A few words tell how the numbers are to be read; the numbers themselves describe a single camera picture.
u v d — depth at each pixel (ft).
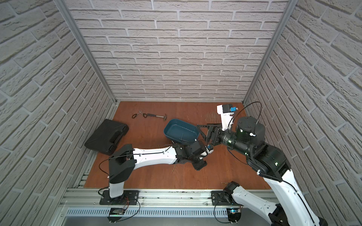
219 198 2.40
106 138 3.00
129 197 2.39
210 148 2.33
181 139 3.12
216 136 1.47
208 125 1.49
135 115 3.61
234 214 2.31
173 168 2.73
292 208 1.14
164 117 3.59
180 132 3.25
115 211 2.29
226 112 1.49
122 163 1.59
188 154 2.04
